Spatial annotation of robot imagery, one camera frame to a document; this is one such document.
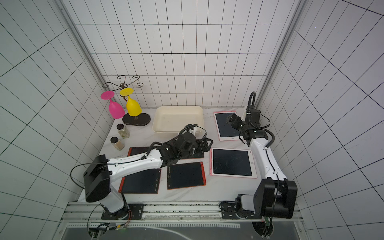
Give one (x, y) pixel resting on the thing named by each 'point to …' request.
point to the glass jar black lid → (123, 130)
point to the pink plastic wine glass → (115, 111)
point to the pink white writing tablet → (226, 131)
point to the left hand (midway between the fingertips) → (205, 145)
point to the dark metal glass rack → (143, 119)
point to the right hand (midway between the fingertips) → (236, 117)
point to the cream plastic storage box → (172, 119)
